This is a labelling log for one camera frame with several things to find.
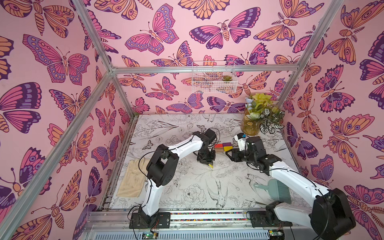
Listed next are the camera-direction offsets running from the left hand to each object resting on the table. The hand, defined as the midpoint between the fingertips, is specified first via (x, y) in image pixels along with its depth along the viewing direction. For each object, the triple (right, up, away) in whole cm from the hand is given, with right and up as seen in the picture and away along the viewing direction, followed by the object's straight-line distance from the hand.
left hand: (214, 163), depth 89 cm
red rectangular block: (+5, +9, +13) cm, 17 cm away
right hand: (+8, +8, -4) cm, 13 cm away
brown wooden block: (+5, +7, +11) cm, 14 cm away
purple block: (+11, +10, +14) cm, 20 cm away
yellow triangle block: (-2, -1, -1) cm, 3 cm away
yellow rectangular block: (+10, +8, +12) cm, 18 cm away
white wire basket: (+1, +54, +7) cm, 55 cm away
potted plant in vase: (+31, +30, +6) cm, 44 cm away
